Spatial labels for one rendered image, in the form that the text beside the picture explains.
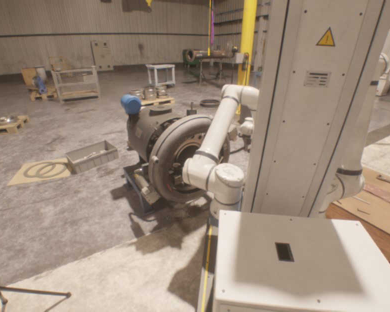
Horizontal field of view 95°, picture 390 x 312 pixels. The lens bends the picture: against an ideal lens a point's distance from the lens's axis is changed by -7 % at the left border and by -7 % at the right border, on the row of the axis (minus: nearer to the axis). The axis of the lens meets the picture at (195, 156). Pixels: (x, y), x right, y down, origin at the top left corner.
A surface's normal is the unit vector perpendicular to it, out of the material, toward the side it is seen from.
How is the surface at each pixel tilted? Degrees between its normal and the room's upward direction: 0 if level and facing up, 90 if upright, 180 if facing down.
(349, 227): 0
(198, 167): 37
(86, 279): 0
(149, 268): 0
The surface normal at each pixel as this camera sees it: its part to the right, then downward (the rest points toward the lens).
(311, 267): 0.00, -0.87
